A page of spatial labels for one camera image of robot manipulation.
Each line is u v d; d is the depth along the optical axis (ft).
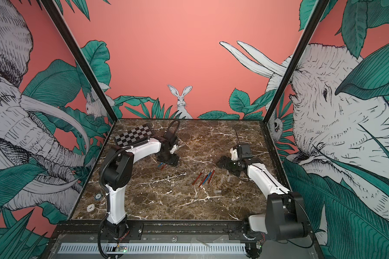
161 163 3.21
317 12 2.30
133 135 3.52
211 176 3.04
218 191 2.83
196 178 2.99
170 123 3.88
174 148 2.96
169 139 2.66
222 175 3.05
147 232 2.45
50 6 2.25
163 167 3.13
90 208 2.63
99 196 2.75
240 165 2.11
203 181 2.97
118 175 1.73
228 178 2.99
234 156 2.66
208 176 3.05
